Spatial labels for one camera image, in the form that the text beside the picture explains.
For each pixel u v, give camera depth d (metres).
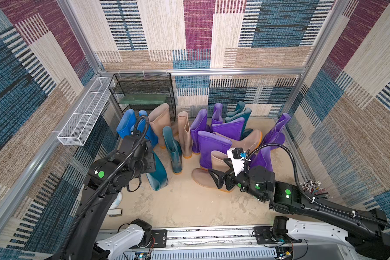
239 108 0.91
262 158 0.76
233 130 0.87
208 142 0.78
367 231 0.41
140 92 1.08
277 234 0.65
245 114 0.89
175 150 0.73
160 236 0.74
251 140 0.91
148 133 0.97
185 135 0.82
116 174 0.35
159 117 0.87
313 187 0.71
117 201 0.83
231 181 0.55
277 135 0.81
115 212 0.79
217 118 0.89
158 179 0.60
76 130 0.92
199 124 0.83
